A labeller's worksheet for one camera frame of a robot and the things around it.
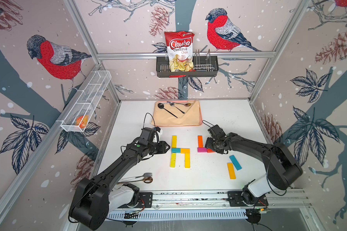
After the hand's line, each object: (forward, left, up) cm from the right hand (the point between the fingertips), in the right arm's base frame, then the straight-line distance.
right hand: (208, 145), depth 92 cm
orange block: (+3, +5, -1) cm, 6 cm away
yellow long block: (-10, +14, -2) cm, 17 cm away
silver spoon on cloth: (+37, +26, 0) cm, 45 cm away
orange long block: (-16, -13, -3) cm, 21 cm away
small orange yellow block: (-3, +15, -2) cm, 16 cm away
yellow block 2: (+3, +23, -1) cm, 23 cm away
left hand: (-5, +25, +10) cm, 27 cm away
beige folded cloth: (+27, +22, -1) cm, 35 cm away
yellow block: (-12, +23, -2) cm, 26 cm away
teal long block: (-10, -15, -2) cm, 18 cm away
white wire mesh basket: (+10, +72, +30) cm, 78 cm away
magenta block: (-3, +5, -1) cm, 6 cm away
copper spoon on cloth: (+37, +15, 0) cm, 40 cm away
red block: (-7, +1, +7) cm, 10 cm away
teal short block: (-3, +22, -2) cm, 22 cm away
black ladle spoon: (+35, +36, 0) cm, 50 cm away
